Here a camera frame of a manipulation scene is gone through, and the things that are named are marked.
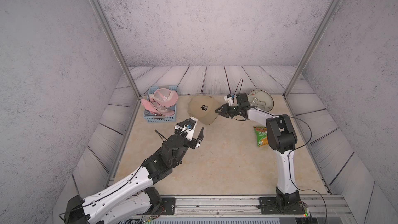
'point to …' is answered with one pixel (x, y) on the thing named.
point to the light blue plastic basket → (150, 117)
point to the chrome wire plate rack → (256, 101)
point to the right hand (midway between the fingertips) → (216, 111)
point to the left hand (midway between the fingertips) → (196, 125)
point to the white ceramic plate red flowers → (261, 99)
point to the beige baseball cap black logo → (203, 108)
